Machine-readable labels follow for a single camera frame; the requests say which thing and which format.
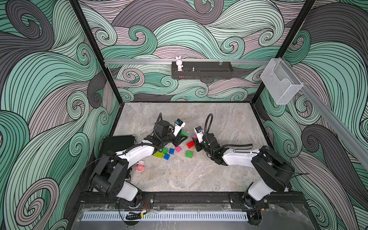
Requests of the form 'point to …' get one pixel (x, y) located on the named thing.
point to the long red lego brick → (191, 144)
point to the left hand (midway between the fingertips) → (185, 133)
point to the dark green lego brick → (184, 133)
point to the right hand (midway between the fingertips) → (194, 138)
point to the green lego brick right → (189, 154)
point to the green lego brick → (165, 150)
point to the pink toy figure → (140, 167)
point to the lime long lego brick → (158, 154)
